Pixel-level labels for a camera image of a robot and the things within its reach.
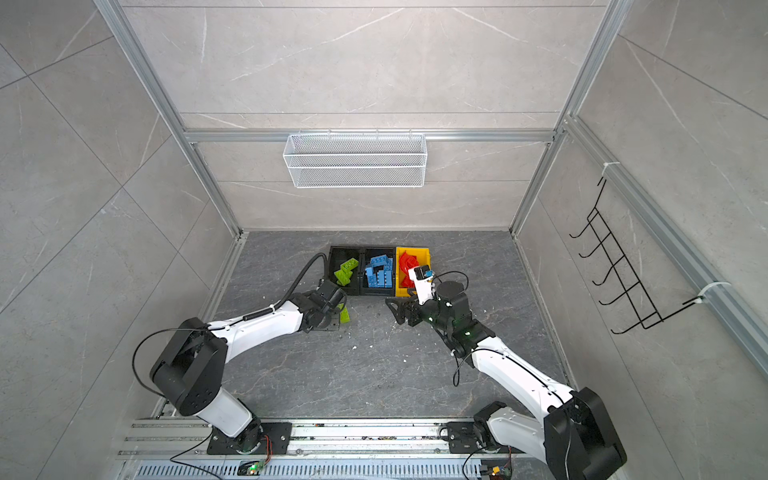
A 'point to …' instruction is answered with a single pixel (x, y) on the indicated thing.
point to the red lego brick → (406, 262)
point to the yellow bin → (423, 257)
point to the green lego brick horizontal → (343, 277)
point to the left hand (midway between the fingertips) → (330, 313)
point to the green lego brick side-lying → (349, 265)
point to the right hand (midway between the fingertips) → (398, 293)
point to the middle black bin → (367, 253)
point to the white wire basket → (355, 161)
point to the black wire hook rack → (642, 303)
